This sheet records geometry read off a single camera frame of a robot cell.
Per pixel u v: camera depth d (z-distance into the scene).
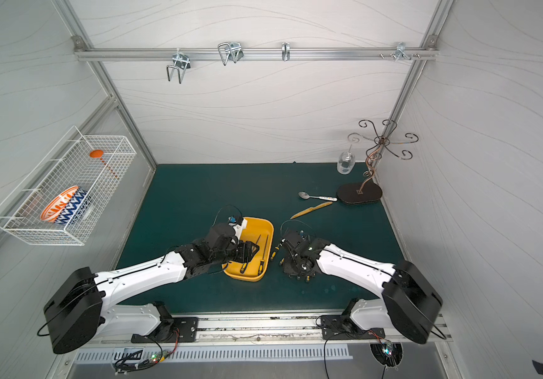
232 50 0.76
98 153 0.80
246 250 0.72
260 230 0.95
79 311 0.41
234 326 0.75
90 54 0.78
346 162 0.95
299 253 0.64
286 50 0.72
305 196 1.08
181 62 0.78
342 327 0.65
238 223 0.74
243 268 0.86
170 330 0.67
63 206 0.64
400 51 0.77
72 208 0.58
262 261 0.88
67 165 0.70
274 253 0.89
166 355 0.68
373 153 0.80
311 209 1.04
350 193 1.09
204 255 0.62
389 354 0.72
